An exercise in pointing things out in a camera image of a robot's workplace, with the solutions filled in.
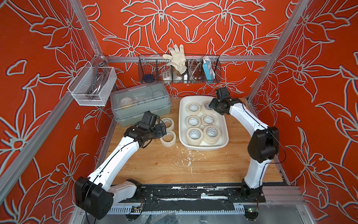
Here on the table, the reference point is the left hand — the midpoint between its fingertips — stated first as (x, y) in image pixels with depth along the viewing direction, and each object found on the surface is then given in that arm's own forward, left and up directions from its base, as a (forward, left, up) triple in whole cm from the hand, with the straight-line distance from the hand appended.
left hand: (159, 129), depth 79 cm
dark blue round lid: (+40, +14, +7) cm, 43 cm away
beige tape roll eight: (+7, -22, -18) cm, 29 cm away
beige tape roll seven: (+3, -4, -18) cm, 19 cm away
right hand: (+22, -32, 0) cm, 38 cm away
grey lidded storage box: (+16, +23, +1) cm, 28 cm away
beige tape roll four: (+22, -33, -17) cm, 43 cm away
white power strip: (+36, -1, +12) cm, 38 cm away
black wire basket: (+44, +8, +11) cm, 46 cm away
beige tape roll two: (+9, -34, -18) cm, 40 cm away
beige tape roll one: (+17, -3, -17) cm, 24 cm away
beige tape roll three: (+20, -21, -17) cm, 34 cm away
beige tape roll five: (+33, -22, -17) cm, 43 cm away
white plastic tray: (+15, -27, -17) cm, 35 cm away
